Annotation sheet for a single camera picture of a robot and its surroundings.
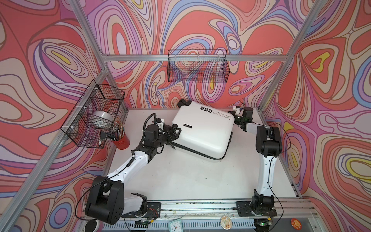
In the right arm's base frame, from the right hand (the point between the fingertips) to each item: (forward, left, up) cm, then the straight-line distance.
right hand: (221, 116), depth 104 cm
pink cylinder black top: (-63, +72, -2) cm, 95 cm away
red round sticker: (-65, -26, -8) cm, 70 cm away
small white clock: (-64, +32, -6) cm, 72 cm away
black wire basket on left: (-6, +77, +27) cm, 82 cm away
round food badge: (-63, +8, -7) cm, 64 cm away
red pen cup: (-20, +67, +2) cm, 70 cm away
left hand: (-20, +31, +11) cm, 39 cm away
